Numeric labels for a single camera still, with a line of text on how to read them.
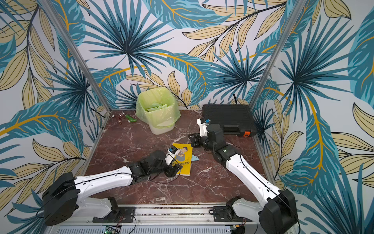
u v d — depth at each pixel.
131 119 1.11
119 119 1.12
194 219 0.73
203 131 0.69
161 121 0.89
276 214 0.39
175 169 0.71
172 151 0.69
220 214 0.73
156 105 1.02
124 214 0.73
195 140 0.66
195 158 0.93
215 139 0.57
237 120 1.06
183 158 0.92
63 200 0.40
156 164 0.61
